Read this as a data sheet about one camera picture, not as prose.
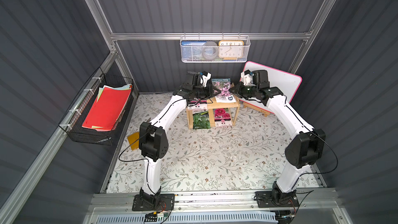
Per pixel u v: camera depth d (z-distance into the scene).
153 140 0.52
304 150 0.47
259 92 0.64
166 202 0.73
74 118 0.62
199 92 0.74
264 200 0.73
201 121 1.02
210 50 0.90
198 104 0.77
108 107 0.72
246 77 0.77
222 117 1.03
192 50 0.84
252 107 1.06
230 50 0.88
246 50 0.85
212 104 0.85
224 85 0.85
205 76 0.79
